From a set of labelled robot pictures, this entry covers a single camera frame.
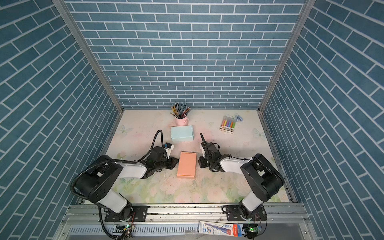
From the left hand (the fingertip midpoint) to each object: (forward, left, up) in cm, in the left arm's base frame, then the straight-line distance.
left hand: (178, 161), depth 91 cm
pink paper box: (-3, -5, +1) cm, 6 cm away
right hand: (+1, -12, 0) cm, 12 cm away
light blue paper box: (+20, -1, +2) cm, 20 cm away
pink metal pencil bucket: (+26, -2, +7) cm, 27 cm away
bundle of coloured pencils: (+33, +1, +11) cm, 35 cm away
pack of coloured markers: (+29, -35, 0) cm, 45 cm away
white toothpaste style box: (-35, -26, 0) cm, 44 cm away
